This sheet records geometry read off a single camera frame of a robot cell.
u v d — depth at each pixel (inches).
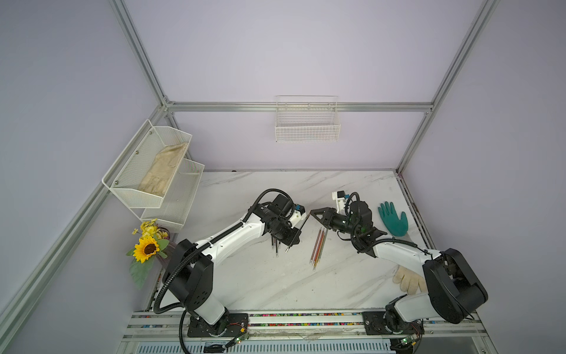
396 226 39.2
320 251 35.6
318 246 36.5
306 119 36.9
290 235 28.7
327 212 30.3
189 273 17.1
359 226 26.4
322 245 36.5
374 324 28.9
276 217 24.4
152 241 26.3
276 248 36.4
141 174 30.2
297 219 30.0
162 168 31.5
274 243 36.6
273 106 35.8
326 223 28.8
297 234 28.2
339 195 31.5
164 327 29.4
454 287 17.2
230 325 29.0
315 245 36.6
